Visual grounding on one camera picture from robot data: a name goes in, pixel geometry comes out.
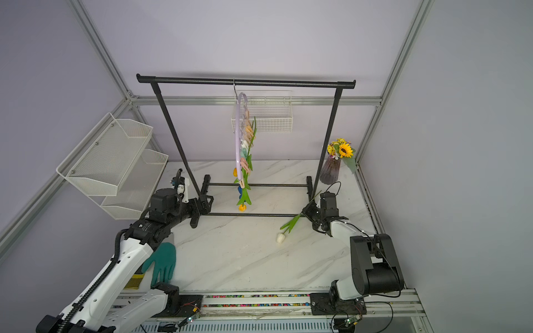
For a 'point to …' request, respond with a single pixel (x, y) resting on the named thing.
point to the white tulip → (281, 236)
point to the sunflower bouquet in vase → (339, 150)
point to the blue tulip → (239, 190)
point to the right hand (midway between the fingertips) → (303, 211)
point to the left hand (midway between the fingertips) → (202, 202)
